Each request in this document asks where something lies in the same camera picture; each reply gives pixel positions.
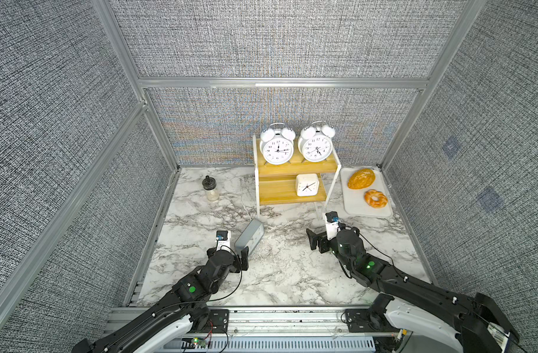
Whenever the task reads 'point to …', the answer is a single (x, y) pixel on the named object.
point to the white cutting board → (354, 201)
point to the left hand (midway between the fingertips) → (241, 247)
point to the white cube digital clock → (307, 184)
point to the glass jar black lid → (209, 185)
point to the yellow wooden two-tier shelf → (276, 184)
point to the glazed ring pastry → (382, 199)
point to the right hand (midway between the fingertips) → (318, 221)
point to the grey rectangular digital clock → (250, 235)
